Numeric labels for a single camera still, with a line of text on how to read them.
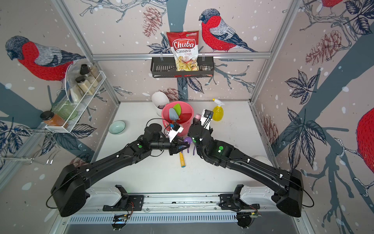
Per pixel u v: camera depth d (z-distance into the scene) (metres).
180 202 0.75
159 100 1.05
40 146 0.64
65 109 0.69
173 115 1.00
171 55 0.94
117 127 1.02
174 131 0.65
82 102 0.73
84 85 0.76
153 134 0.59
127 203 0.68
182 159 0.87
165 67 0.95
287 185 0.39
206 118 0.57
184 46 0.81
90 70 0.83
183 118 0.99
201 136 0.47
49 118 0.59
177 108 0.99
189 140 0.73
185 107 0.98
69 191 0.40
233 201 0.65
